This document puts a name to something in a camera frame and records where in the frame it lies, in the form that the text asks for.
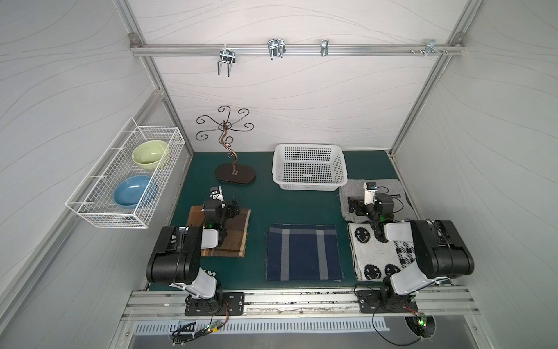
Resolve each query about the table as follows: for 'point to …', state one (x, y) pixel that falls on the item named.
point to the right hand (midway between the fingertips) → (361, 195)
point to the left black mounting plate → (229, 304)
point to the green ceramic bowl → (147, 154)
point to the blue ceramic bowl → (129, 192)
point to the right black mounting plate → (373, 301)
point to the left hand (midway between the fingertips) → (225, 199)
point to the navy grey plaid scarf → (303, 252)
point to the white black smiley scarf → (373, 259)
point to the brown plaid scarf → (236, 230)
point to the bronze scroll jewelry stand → (232, 174)
